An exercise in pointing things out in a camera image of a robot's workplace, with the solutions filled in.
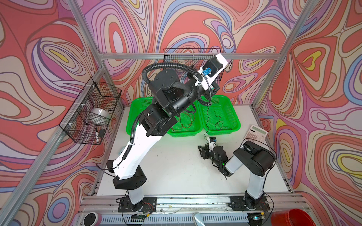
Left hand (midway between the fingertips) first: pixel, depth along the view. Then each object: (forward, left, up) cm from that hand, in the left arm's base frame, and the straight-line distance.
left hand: (222, 60), depth 39 cm
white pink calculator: (+16, -41, -64) cm, 78 cm away
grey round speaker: (-33, +55, -61) cm, 88 cm away
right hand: (+7, -2, -67) cm, 67 cm away
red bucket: (-32, -43, -65) cm, 84 cm away
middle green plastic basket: (+29, +6, -65) cm, 71 cm away
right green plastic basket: (+34, -19, -65) cm, 76 cm away
